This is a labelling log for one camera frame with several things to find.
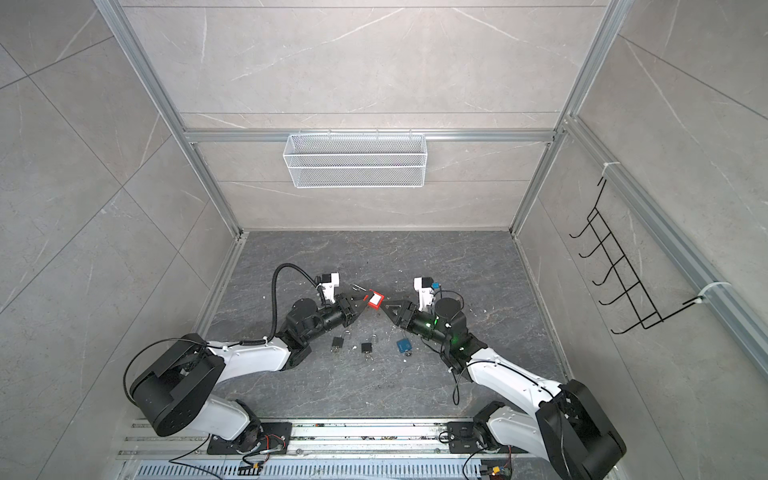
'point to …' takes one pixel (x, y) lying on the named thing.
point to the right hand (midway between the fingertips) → (383, 306)
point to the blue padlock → (405, 346)
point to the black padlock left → (337, 343)
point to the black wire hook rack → (597, 225)
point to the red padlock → (375, 299)
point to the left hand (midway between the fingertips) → (374, 291)
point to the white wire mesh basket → (356, 161)
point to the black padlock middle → (367, 349)
